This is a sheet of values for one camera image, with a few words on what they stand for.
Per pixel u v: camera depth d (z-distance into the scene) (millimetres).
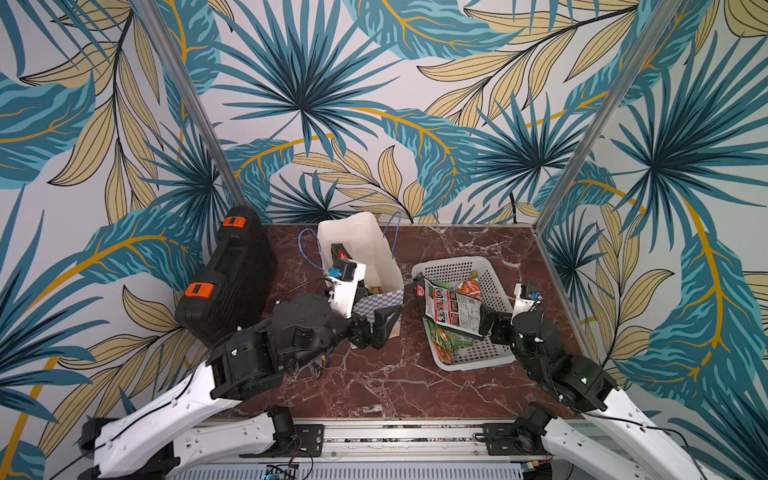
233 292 762
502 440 733
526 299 599
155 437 376
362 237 903
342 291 464
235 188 1066
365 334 478
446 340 819
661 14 686
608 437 474
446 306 902
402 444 748
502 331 624
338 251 837
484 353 879
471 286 987
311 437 765
